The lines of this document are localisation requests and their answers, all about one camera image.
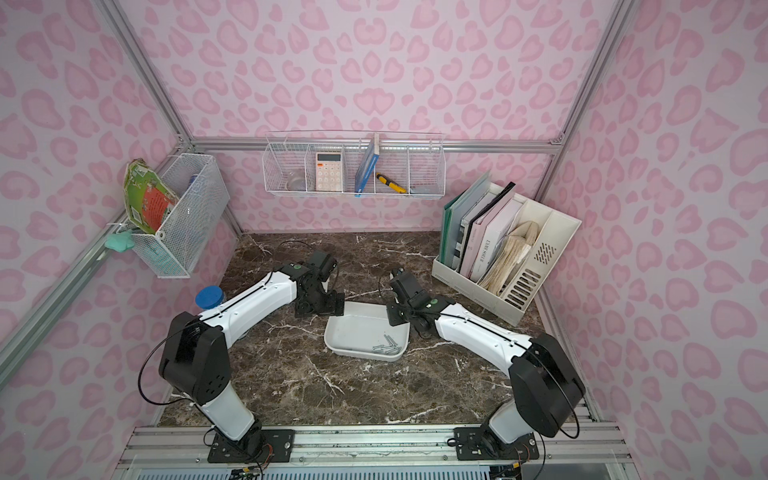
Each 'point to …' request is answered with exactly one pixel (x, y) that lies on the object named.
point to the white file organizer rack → (529, 268)
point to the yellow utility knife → (395, 186)
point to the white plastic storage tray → (364, 331)
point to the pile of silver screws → (391, 348)
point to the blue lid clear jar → (209, 296)
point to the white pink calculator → (329, 171)
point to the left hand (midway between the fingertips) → (329, 306)
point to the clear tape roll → (297, 183)
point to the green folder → (451, 220)
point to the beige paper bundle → (511, 252)
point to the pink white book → (485, 234)
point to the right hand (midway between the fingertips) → (393, 306)
